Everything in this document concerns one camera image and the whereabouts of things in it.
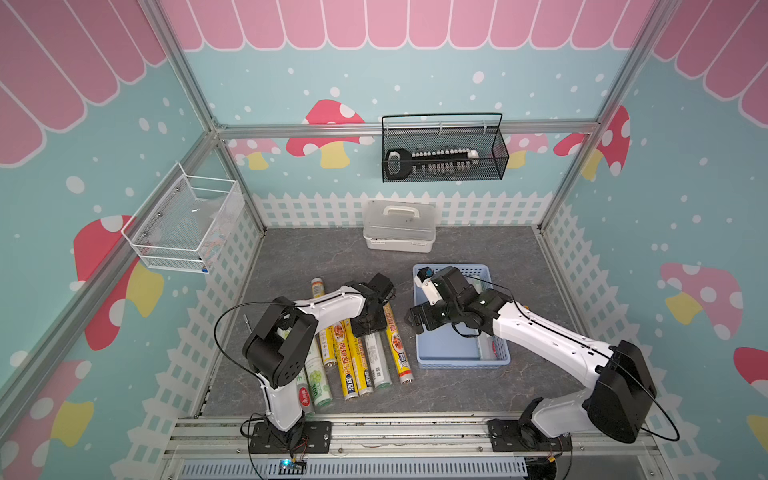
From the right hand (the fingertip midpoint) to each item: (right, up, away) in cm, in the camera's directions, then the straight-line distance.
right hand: (418, 313), depth 81 cm
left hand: (-13, -8, +11) cm, 18 cm away
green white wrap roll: (-30, -20, -3) cm, 37 cm away
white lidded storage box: (-5, +27, +27) cm, 39 cm away
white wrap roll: (-11, -13, +2) cm, 17 cm away
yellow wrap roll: (-21, -11, +5) cm, 24 cm away
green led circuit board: (-32, -36, -8) cm, 49 cm away
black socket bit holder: (-5, +44, +9) cm, 45 cm away
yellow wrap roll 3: (-5, -11, +6) cm, 13 cm away
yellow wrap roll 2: (-16, -14, +2) cm, 22 cm away
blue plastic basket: (+7, -11, +6) cm, 15 cm away
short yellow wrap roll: (-26, -8, +7) cm, 29 cm away
